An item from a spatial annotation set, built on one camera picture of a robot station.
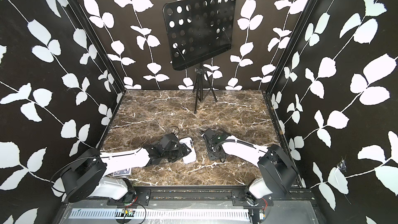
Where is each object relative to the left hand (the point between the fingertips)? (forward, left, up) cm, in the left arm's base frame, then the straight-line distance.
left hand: (190, 151), depth 84 cm
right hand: (-1, -13, -2) cm, 13 cm away
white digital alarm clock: (-3, -1, -1) cm, 3 cm away
